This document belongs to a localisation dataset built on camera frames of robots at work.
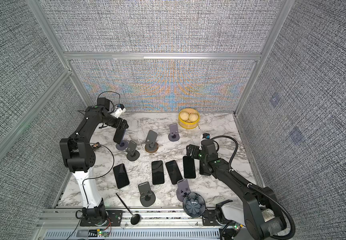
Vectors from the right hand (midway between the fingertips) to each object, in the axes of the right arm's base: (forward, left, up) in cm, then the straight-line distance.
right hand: (193, 144), depth 87 cm
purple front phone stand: (-24, +7, -5) cm, 25 cm away
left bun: (+28, +4, -7) cm, 29 cm away
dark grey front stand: (-27, +25, -8) cm, 37 cm away
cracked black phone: (-13, +21, -11) cm, 27 cm away
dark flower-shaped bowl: (-30, +1, -10) cm, 32 cm away
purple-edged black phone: (-11, +12, -13) cm, 21 cm away
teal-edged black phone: (-14, +43, -12) cm, 46 cm away
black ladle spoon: (-36, +30, -11) cm, 48 cm away
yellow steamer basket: (+27, 0, -9) cm, 28 cm away
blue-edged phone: (+9, +46, -3) cm, 47 cm away
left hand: (+15, +43, +2) cm, 46 cm away
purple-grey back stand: (+13, +11, -10) cm, 20 cm away
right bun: (+27, -3, -8) cm, 29 cm away
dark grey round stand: (-3, +36, -7) cm, 37 cm away
